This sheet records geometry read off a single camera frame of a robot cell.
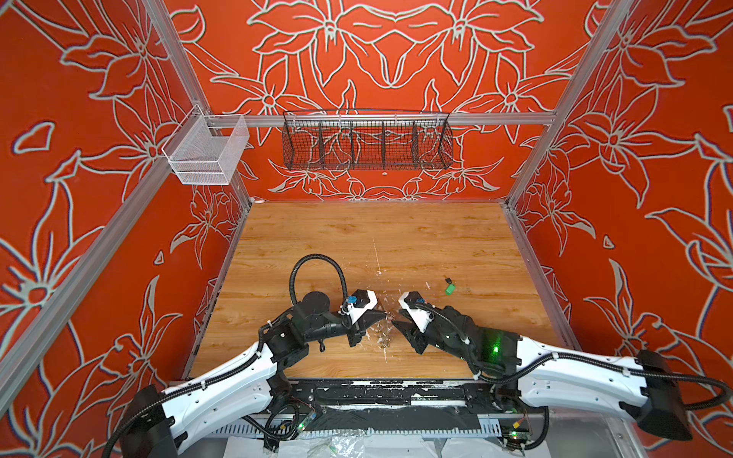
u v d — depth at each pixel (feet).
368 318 2.04
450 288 3.08
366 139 3.19
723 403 1.57
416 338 2.03
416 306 1.99
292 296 1.75
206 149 3.03
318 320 1.80
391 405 2.39
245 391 1.89
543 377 1.58
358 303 1.89
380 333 2.74
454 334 1.68
